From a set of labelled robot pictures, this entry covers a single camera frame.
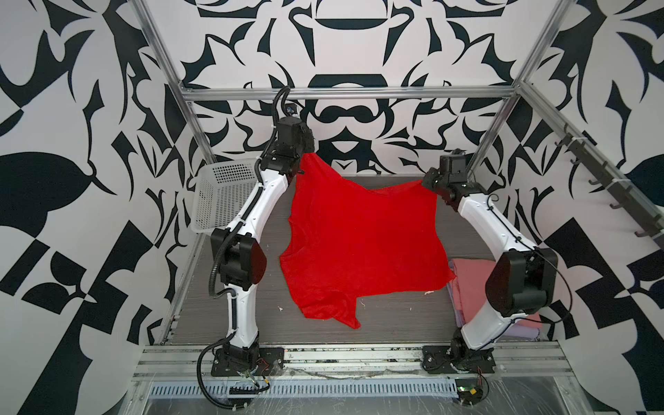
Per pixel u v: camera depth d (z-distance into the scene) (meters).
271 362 0.73
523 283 0.46
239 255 0.51
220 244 0.51
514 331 0.78
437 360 0.74
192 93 0.91
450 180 0.67
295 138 0.65
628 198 0.55
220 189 1.15
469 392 0.71
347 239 0.99
